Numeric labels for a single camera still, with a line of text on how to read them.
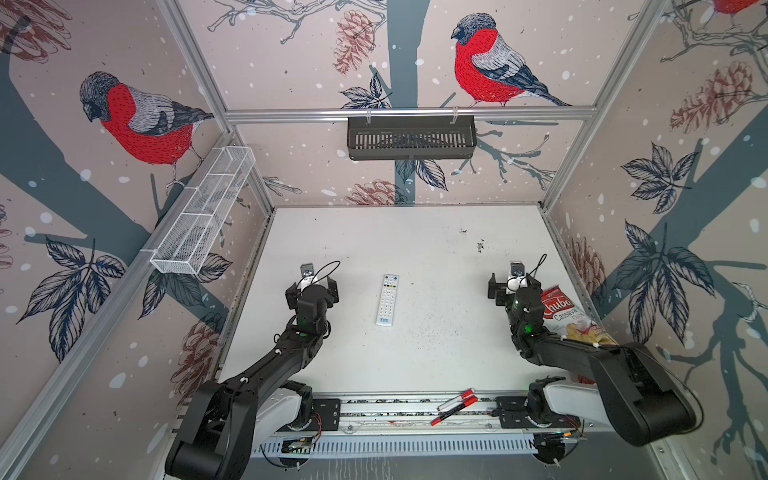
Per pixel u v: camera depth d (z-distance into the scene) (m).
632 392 0.42
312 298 0.65
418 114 0.95
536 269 0.71
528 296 0.68
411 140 1.06
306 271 0.74
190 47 0.77
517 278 0.74
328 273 0.65
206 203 0.81
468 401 0.76
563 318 0.84
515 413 0.73
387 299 0.92
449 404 0.76
